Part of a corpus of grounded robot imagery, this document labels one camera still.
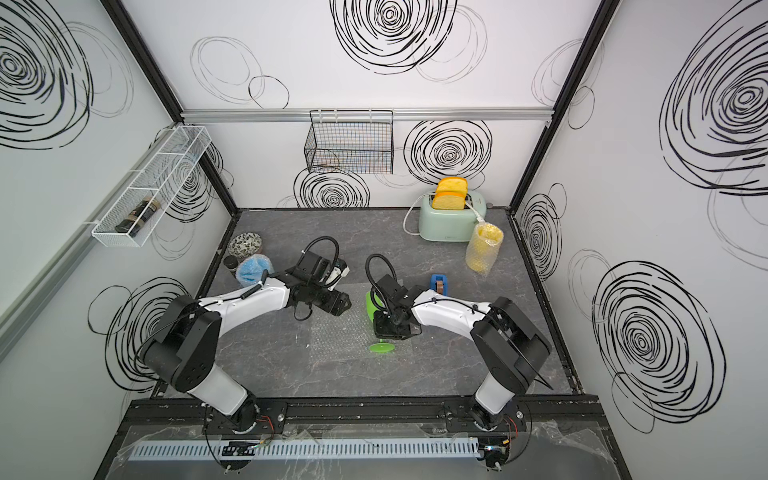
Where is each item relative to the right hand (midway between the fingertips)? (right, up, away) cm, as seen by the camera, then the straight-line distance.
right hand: (376, 337), depth 85 cm
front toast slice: (+23, +41, +12) cm, 48 cm away
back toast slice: (+25, +45, +14) cm, 54 cm away
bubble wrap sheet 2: (-37, +16, -4) cm, 40 cm away
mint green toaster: (+25, +33, +15) cm, 44 cm away
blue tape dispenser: (+20, +14, +8) cm, 25 cm away
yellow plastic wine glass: (+33, +26, +6) cm, 42 cm away
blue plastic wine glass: (-36, +19, 0) cm, 41 cm away
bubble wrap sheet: (+33, +26, +6) cm, 42 cm away
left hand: (-11, +9, +6) cm, 16 cm away
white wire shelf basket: (-60, +46, -3) cm, 75 cm away
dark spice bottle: (-47, +21, +9) cm, 52 cm away
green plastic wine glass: (+1, -2, -2) cm, 3 cm away
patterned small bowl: (-49, +26, +23) cm, 60 cm away
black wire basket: (-13, +68, +39) cm, 80 cm away
